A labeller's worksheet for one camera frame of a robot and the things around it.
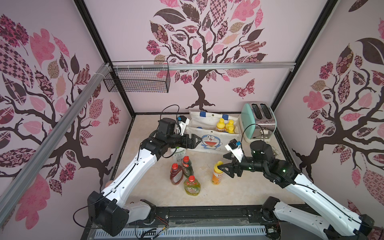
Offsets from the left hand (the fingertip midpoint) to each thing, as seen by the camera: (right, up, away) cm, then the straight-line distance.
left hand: (194, 141), depth 73 cm
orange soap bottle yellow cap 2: (+16, +8, +14) cm, 23 cm away
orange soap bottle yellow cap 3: (+11, -16, -2) cm, 20 cm away
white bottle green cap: (-8, -8, +12) cm, 17 cm away
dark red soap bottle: (-9, -17, +2) cm, 19 cm away
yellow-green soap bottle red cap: (-1, -22, -1) cm, 22 cm away
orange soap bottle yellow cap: (+20, +7, +8) cm, 23 cm away
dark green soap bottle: (-3, -15, +4) cm, 16 cm away
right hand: (+13, -8, -7) cm, 16 cm away
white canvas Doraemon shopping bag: (+12, +5, +13) cm, 19 cm away
